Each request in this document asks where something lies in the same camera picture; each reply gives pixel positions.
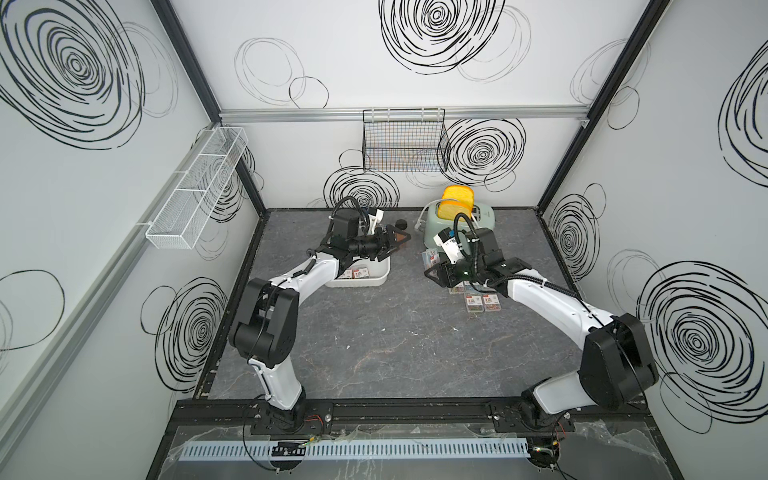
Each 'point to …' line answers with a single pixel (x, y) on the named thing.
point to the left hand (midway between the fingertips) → (405, 243)
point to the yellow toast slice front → (450, 209)
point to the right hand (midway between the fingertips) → (433, 269)
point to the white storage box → (379, 271)
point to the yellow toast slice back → (458, 193)
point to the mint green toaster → (483, 216)
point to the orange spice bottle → (401, 224)
